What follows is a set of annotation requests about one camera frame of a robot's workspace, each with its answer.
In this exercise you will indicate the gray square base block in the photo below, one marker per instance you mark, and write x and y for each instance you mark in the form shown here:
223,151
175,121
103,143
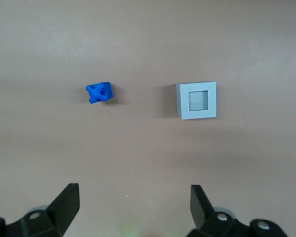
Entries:
199,86

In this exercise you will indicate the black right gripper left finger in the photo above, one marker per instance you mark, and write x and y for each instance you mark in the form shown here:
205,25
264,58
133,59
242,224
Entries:
64,205

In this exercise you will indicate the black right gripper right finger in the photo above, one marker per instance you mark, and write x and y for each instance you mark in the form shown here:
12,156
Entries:
199,207

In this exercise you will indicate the blue plastic insert part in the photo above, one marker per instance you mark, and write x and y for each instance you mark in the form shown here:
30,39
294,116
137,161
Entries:
108,90

